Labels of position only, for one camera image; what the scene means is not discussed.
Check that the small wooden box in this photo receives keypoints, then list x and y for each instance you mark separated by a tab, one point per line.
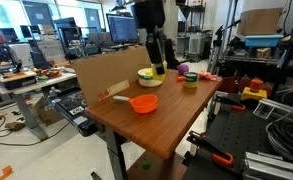
263	52

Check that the purple toy ball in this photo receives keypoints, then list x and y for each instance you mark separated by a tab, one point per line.
183	69

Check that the small yellow toy in bowl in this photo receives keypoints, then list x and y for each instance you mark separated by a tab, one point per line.
148	72

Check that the brown cardboard sheet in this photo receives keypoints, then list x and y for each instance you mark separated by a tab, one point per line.
112	71

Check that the small black orange clamp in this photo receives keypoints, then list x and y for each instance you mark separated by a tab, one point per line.
229	101

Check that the blue plastic bin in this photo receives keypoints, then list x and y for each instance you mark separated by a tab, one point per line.
263	40

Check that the small green ball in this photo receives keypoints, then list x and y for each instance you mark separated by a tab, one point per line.
146	165

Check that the black device with labels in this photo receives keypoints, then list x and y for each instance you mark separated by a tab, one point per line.
72	108

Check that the large black orange clamp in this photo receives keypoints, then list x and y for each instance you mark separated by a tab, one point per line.
212	150

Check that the black computer monitor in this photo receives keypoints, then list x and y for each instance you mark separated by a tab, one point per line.
122	28

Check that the black office chair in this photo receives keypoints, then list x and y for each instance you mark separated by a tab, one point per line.
171	55

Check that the grey metal table leg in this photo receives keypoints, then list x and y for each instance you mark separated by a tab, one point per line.
115	156

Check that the brown cardboard box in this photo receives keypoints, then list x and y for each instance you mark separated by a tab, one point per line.
259	21

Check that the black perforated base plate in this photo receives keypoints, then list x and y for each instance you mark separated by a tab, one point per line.
236	133

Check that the red bowl with toys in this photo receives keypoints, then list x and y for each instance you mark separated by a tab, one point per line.
51	72

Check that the orange floor tape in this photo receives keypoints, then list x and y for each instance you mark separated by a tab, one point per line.
4	172

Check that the yellow emergency stop button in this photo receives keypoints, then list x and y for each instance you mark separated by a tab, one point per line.
254	90

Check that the green and yellow tin can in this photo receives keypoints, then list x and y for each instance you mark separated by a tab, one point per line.
190	80

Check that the yellow plastic pepper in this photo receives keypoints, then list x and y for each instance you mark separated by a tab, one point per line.
159	77

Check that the cardboard box under desk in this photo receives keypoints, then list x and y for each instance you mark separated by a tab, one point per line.
47	113

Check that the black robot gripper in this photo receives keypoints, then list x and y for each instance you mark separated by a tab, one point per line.
149	13

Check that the silver aluminium extrusion frame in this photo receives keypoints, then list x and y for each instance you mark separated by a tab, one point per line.
272	166

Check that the white side desk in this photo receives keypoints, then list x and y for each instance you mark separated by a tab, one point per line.
22	90

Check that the white bowl with teal stripe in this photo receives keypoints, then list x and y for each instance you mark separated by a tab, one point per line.
146	80

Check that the small orange plastic carrot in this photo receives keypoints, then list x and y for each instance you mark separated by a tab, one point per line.
180	78

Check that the black tripod stand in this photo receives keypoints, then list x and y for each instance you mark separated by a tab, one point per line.
219	43

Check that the pink orange plastic toy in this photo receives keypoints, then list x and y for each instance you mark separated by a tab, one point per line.
207	76

